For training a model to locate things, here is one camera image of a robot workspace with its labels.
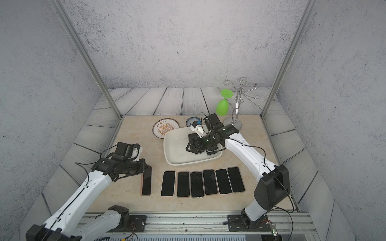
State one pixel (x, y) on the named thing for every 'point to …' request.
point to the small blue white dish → (190, 121)
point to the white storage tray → (176, 141)
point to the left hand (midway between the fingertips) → (150, 167)
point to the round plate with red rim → (162, 126)
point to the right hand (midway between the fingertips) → (192, 148)
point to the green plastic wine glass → (222, 106)
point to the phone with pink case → (210, 182)
